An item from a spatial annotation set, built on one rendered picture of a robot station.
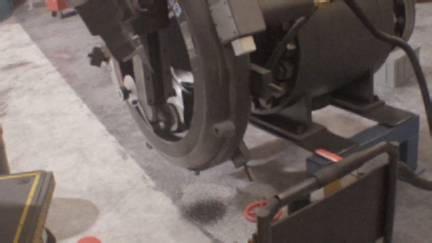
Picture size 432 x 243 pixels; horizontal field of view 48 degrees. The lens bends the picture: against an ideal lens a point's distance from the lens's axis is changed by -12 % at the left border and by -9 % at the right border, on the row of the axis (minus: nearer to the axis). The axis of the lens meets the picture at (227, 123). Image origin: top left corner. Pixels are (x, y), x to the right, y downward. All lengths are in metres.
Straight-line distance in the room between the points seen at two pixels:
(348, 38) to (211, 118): 0.60
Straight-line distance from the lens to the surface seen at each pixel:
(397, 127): 1.95
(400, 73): 3.12
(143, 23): 1.58
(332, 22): 1.74
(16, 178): 1.75
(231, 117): 1.43
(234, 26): 1.28
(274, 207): 0.90
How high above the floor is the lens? 1.03
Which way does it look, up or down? 23 degrees down
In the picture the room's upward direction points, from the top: 6 degrees counter-clockwise
